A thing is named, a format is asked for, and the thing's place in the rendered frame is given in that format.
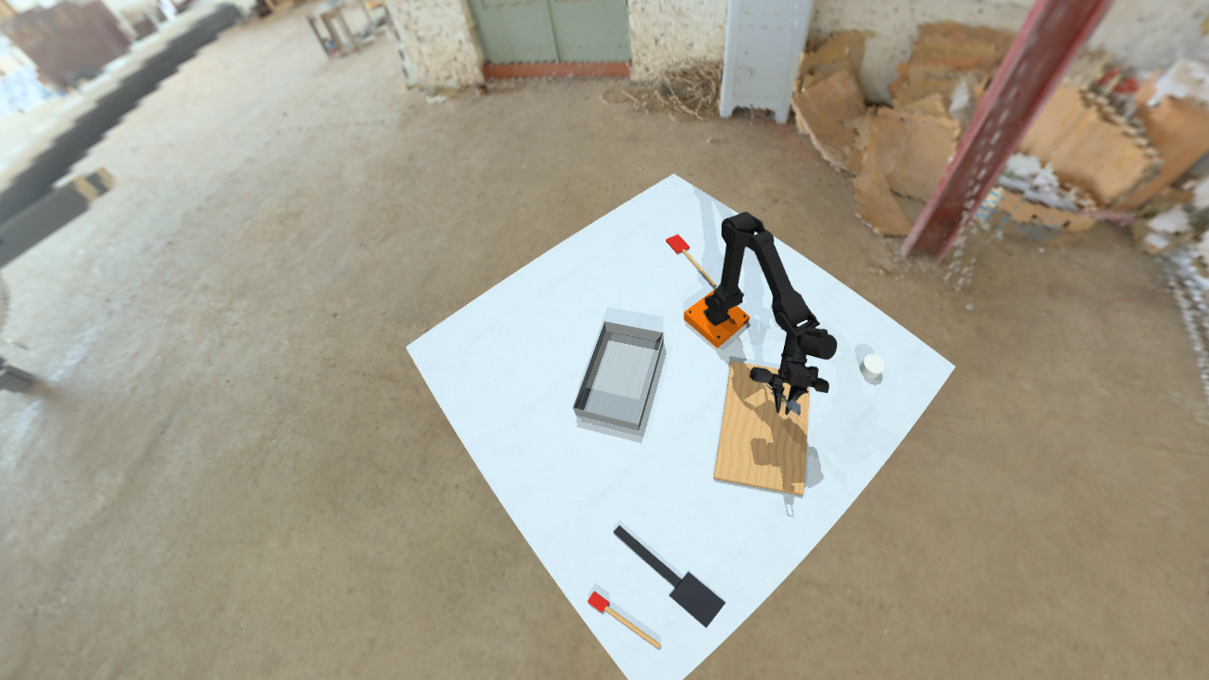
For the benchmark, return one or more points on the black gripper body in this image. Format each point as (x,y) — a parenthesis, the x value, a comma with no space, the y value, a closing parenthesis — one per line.
(763,375)

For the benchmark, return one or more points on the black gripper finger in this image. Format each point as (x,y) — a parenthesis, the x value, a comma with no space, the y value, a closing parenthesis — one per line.
(794,394)
(778,395)

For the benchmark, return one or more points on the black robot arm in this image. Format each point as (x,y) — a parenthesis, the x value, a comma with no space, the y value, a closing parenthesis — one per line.
(788,306)

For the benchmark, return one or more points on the red spatula with wooden handle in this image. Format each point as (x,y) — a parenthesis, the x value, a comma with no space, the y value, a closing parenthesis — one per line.
(679,245)

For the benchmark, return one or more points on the white short cylinder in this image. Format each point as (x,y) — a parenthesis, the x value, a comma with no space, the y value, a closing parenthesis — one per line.
(871,366)

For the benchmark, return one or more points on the dark grey spatula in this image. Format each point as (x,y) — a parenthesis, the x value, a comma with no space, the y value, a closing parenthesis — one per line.
(690,593)

